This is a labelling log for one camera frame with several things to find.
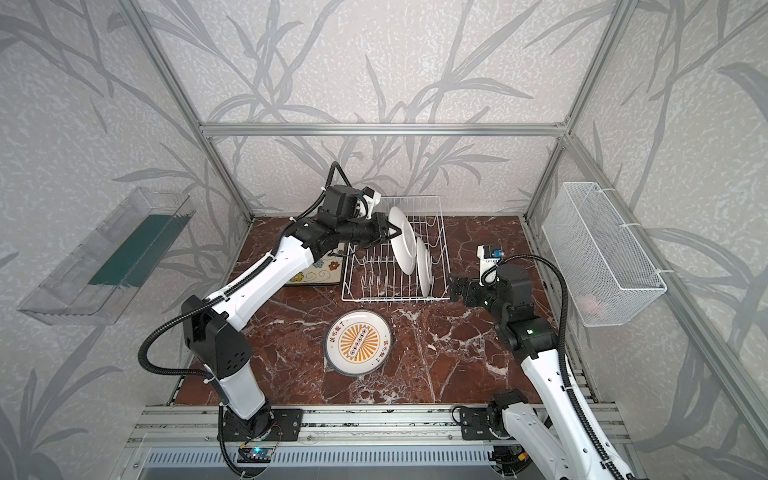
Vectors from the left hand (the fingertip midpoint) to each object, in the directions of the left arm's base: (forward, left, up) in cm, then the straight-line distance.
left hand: (406, 223), depth 74 cm
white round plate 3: (0, -6, -19) cm, 19 cm away
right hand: (-7, -15, -8) cm, 19 cm away
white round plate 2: (-2, 0, -6) cm, 6 cm away
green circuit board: (-46, +36, -33) cm, 67 cm away
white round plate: (-19, +14, -32) cm, 39 cm away
